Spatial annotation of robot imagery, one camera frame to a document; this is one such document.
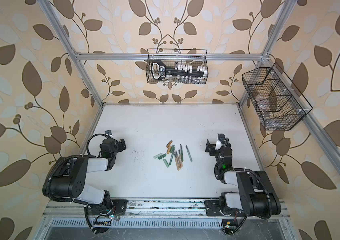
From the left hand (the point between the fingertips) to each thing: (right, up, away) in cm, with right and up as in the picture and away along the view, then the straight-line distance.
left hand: (115, 139), depth 94 cm
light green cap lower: (+33, -14, -5) cm, 36 cm away
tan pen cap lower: (+34, -7, +2) cm, 34 cm away
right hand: (+63, -1, -5) cm, 64 cm away
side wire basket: (+90, +20, -22) cm, 95 cm away
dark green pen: (+48, -11, -2) cm, 49 cm away
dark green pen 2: (+42, -8, 0) cm, 43 cm away
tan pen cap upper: (+34, -3, +5) cm, 34 cm away
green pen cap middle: (+36, -6, +2) cm, 37 cm away
